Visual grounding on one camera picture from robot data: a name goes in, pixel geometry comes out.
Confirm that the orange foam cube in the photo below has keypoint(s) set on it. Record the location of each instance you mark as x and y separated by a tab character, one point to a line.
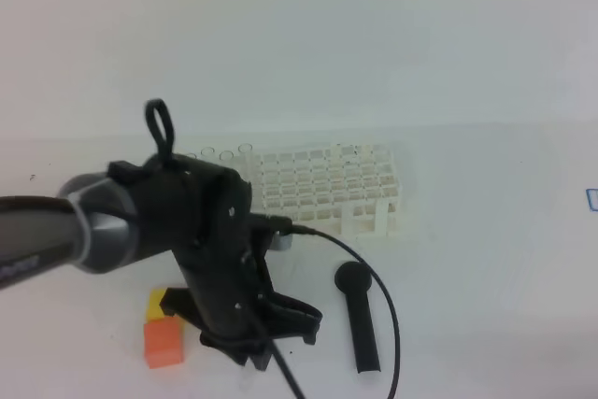
163	342

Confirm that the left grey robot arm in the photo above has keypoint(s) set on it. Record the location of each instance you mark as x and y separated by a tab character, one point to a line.
41	233

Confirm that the black plastic scoop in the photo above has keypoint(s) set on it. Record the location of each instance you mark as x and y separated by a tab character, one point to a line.
354	280

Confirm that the yellow foam cube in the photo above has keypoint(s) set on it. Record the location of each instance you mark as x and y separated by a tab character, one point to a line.
153	309

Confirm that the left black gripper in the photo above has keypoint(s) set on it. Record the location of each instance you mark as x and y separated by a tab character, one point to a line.
200	211

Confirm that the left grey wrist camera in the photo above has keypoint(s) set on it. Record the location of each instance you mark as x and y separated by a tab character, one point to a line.
281	242

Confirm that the white test tube rack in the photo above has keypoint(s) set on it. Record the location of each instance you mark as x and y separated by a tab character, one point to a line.
347	190

